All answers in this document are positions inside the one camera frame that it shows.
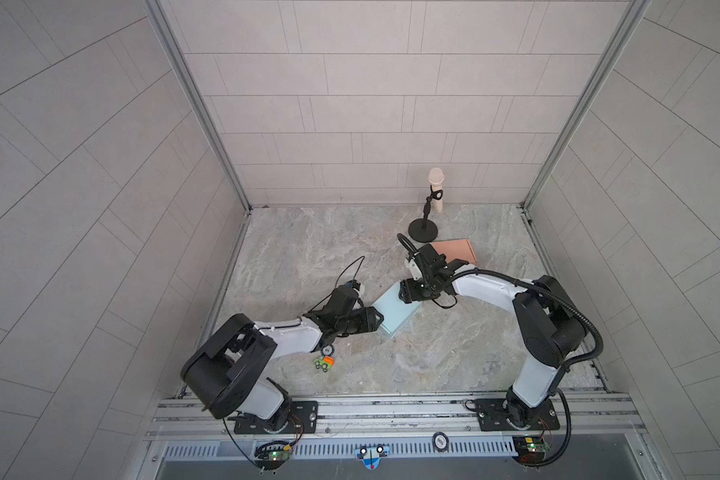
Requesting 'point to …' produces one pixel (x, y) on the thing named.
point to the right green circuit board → (531, 450)
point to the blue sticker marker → (371, 457)
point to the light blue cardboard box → (396, 314)
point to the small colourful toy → (324, 362)
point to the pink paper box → (456, 249)
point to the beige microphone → (436, 177)
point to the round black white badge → (440, 442)
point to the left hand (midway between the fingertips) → (385, 317)
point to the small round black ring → (327, 351)
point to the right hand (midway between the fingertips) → (404, 296)
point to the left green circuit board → (271, 457)
